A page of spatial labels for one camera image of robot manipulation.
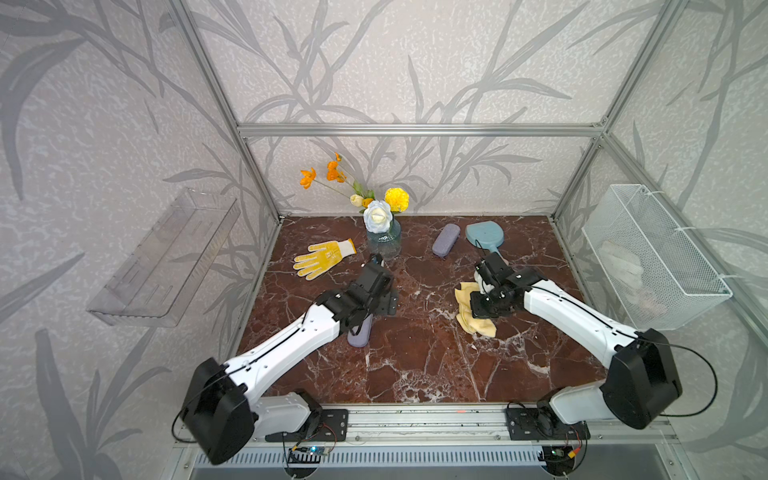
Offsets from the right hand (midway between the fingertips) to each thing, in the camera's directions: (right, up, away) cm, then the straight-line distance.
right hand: (477, 312), depth 85 cm
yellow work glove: (-51, +15, +24) cm, 58 cm away
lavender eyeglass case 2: (-5, +21, +27) cm, 34 cm away
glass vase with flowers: (-26, +23, -8) cm, 36 cm away
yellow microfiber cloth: (0, -2, -6) cm, 6 cm away
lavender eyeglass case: (-33, -8, +2) cm, 34 cm away
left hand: (-25, +6, -3) cm, 26 cm away
